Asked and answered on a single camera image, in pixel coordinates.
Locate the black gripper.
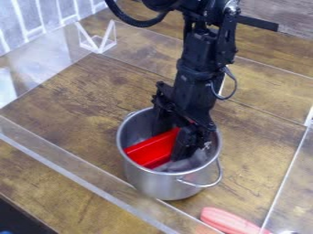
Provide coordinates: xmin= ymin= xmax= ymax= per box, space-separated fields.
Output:
xmin=151 ymin=60 xmax=225 ymax=162

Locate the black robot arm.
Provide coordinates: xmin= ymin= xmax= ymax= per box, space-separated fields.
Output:
xmin=143 ymin=0 xmax=241 ymax=161

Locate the black cable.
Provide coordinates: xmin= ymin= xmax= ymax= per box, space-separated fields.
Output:
xmin=104 ymin=0 xmax=173 ymax=29

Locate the clear acrylic front panel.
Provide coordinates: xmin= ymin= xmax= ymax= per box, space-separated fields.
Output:
xmin=0 ymin=115 xmax=222 ymax=234

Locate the clear acrylic panel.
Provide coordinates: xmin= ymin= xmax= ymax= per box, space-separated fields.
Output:
xmin=262 ymin=102 xmax=313 ymax=234
xmin=0 ymin=115 xmax=222 ymax=234

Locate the orange plastic handle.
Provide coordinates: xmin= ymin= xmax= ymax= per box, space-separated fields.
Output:
xmin=201 ymin=207 xmax=273 ymax=234

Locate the red plastic block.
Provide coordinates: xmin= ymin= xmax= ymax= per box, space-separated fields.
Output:
xmin=123 ymin=127 xmax=179 ymax=169

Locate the clear acrylic triangle bracket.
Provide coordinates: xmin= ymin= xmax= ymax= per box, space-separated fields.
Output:
xmin=75 ymin=20 xmax=118 ymax=54

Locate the clear acrylic right panel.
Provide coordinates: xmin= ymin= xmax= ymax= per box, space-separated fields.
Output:
xmin=262 ymin=102 xmax=313 ymax=234

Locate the silver metal pot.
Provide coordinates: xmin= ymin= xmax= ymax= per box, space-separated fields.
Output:
xmin=116 ymin=107 xmax=222 ymax=200

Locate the black wall strip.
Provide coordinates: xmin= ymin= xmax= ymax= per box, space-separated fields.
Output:
xmin=238 ymin=16 xmax=278 ymax=32

